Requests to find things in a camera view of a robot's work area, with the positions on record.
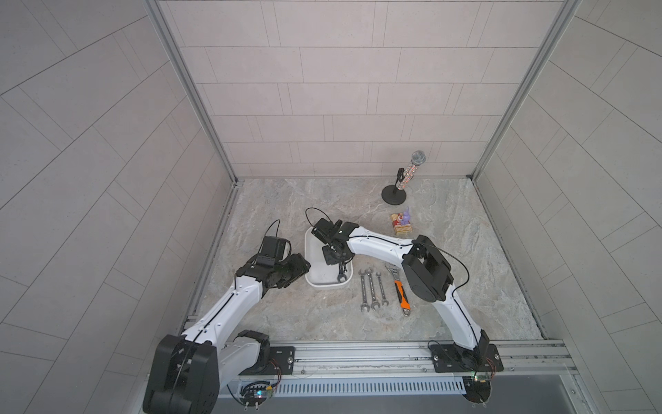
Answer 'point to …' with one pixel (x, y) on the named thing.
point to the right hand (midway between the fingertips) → (333, 258)
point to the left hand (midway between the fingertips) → (310, 265)
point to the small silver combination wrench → (384, 300)
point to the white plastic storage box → (317, 272)
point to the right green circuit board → (477, 387)
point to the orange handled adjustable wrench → (401, 294)
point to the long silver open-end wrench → (364, 305)
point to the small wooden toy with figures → (401, 222)
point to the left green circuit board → (255, 393)
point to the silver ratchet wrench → (341, 277)
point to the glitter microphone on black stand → (395, 194)
